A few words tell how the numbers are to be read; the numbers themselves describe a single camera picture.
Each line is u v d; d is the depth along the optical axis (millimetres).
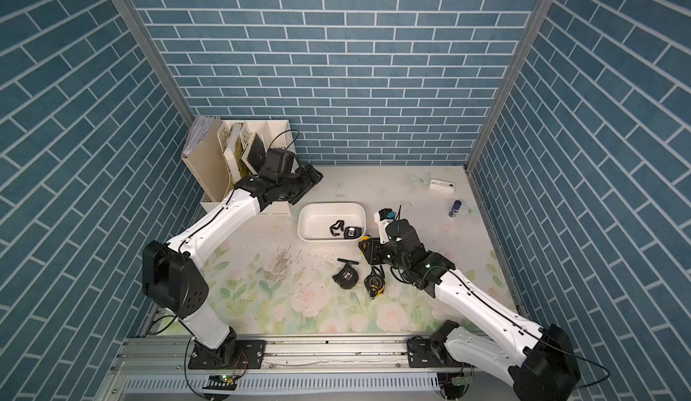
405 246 575
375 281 847
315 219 1014
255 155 1015
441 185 1120
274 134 1056
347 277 845
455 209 992
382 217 697
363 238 761
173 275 433
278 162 639
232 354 694
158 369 733
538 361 385
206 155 968
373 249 667
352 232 958
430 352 663
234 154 893
